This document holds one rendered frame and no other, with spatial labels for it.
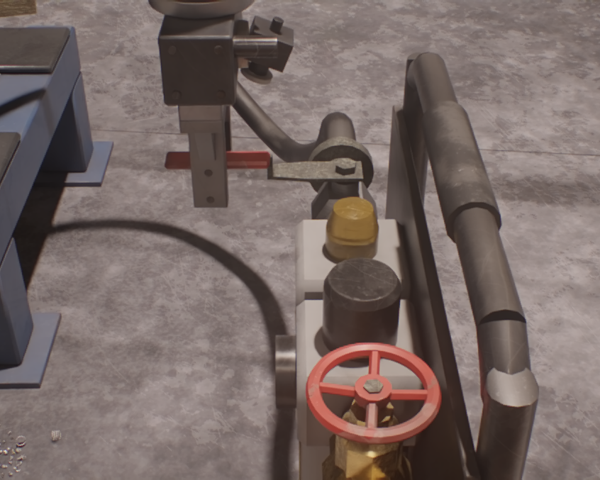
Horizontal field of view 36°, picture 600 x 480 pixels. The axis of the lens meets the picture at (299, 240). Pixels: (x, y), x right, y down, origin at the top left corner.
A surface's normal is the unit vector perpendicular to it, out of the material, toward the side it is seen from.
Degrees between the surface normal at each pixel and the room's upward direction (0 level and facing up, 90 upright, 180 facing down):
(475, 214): 15
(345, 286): 0
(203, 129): 90
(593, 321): 0
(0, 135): 0
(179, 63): 90
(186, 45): 90
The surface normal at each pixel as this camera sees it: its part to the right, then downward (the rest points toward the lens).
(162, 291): 0.00, -0.81
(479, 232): -0.25, -0.77
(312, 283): 0.00, -0.15
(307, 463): -0.88, 0.29
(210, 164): 0.01, 0.59
